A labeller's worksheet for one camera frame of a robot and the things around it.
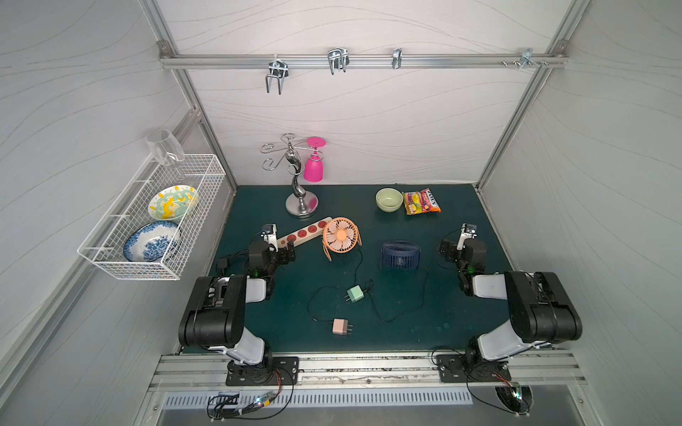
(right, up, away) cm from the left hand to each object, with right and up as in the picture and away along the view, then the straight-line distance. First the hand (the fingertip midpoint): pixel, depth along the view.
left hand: (281, 240), depth 94 cm
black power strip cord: (-21, -8, -1) cm, 22 cm away
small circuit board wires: (-7, -42, -24) cm, 49 cm away
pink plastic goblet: (+10, +28, +11) cm, 32 cm away
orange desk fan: (+21, +2, +1) cm, 22 cm away
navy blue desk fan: (+43, -6, -1) cm, 43 cm away
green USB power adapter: (+27, -17, -8) cm, 33 cm away
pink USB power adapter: (+22, -25, -14) cm, 36 cm away
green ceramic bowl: (+42, +15, +17) cm, 48 cm away
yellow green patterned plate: (-23, +13, -23) cm, 35 cm away
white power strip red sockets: (+7, +2, +8) cm, 11 cm away
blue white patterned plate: (-23, +3, -31) cm, 39 cm away
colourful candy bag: (+55, +14, +16) cm, 59 cm away
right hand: (+65, 0, +1) cm, 65 cm away
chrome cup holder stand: (+3, +13, +20) cm, 24 cm away
